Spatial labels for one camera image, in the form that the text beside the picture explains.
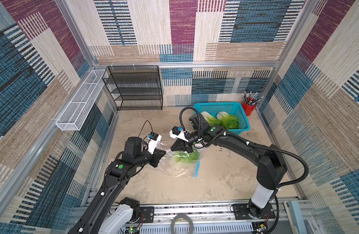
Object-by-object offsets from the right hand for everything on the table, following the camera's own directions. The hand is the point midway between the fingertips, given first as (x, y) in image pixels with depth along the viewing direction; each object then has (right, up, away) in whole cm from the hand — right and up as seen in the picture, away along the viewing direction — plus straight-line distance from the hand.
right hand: (175, 148), depth 76 cm
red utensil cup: (+52, +23, +32) cm, 65 cm away
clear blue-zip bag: (+4, -10, +5) cm, 11 cm away
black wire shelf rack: (-31, +39, +32) cm, 60 cm away
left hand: (-6, -2, -2) cm, 6 cm away
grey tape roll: (+2, -32, -5) cm, 32 cm away
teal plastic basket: (+46, +23, +33) cm, 61 cm away
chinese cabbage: (+35, +13, +23) cm, 43 cm away
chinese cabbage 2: (+24, +14, +23) cm, 36 cm away
